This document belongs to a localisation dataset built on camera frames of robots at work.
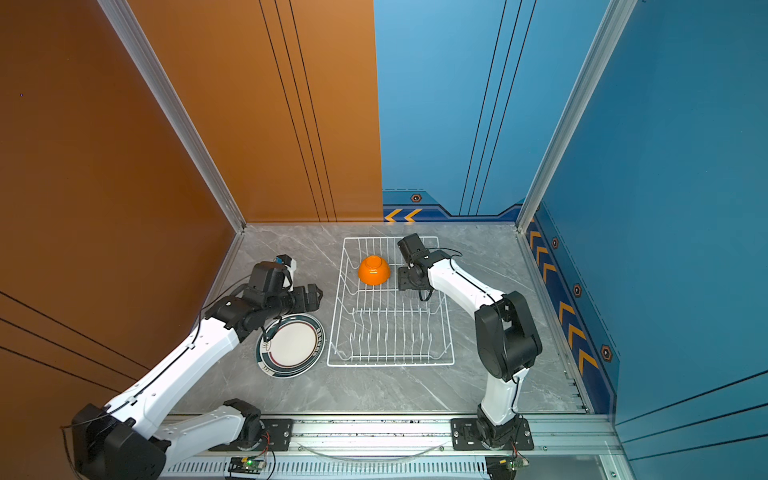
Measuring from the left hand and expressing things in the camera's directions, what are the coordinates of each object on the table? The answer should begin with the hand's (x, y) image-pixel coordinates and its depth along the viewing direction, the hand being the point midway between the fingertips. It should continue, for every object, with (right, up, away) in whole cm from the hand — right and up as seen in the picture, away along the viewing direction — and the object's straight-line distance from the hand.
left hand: (310, 291), depth 81 cm
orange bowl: (+16, +5, +19) cm, 25 cm away
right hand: (+28, +2, +12) cm, 30 cm away
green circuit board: (-12, -40, -10) cm, 43 cm away
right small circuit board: (+49, -41, -10) cm, 64 cm away
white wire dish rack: (+18, -11, +9) cm, 23 cm away
